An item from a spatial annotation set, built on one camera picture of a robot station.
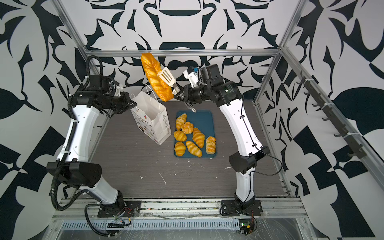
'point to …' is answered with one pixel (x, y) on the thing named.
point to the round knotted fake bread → (187, 127)
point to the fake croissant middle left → (180, 135)
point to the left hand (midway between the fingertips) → (135, 101)
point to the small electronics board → (246, 226)
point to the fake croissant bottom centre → (193, 149)
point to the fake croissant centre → (199, 137)
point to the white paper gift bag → (152, 121)
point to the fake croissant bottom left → (180, 148)
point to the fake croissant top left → (180, 120)
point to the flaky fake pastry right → (210, 147)
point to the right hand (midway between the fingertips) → (175, 96)
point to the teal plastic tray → (204, 120)
